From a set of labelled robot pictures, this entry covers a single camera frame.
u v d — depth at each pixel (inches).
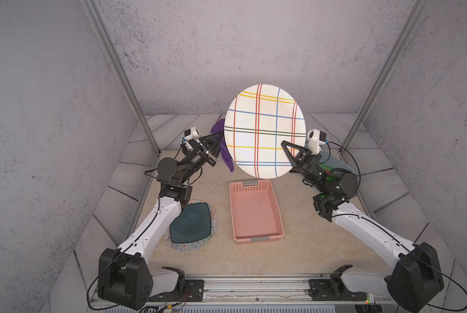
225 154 18.9
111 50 31.4
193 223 36.0
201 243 33.3
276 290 29.4
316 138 22.3
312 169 20.5
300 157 21.6
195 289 28.7
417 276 15.4
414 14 28.1
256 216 36.8
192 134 25.0
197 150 21.9
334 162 42.7
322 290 28.4
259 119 20.3
